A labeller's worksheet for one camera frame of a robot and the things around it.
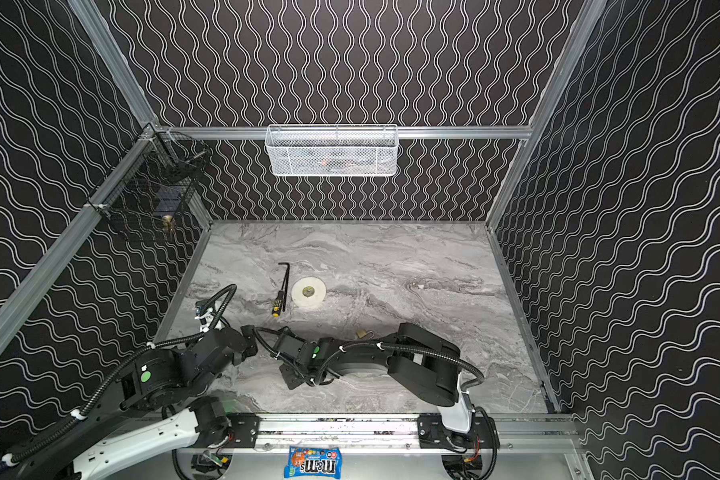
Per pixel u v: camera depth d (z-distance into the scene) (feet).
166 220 2.68
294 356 2.10
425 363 1.62
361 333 2.97
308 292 3.29
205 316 1.89
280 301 3.19
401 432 2.47
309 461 2.27
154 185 3.14
